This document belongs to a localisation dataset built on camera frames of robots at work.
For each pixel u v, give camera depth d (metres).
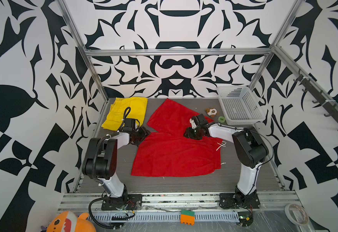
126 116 0.87
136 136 0.83
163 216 0.71
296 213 0.71
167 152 0.89
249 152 0.51
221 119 1.08
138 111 1.10
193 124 0.84
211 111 1.08
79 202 0.76
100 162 0.47
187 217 0.68
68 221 0.63
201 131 0.74
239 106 1.15
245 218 0.71
